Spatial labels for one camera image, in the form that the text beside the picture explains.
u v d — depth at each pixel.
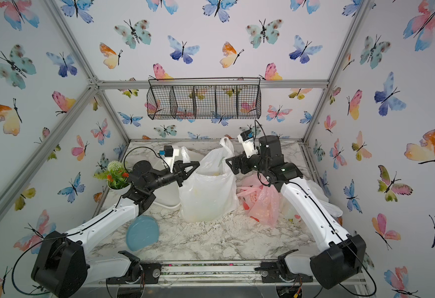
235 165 0.66
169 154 0.62
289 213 0.82
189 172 0.69
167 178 0.65
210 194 0.75
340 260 0.38
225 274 0.75
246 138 0.63
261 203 0.81
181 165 0.66
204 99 0.98
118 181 0.84
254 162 0.63
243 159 0.64
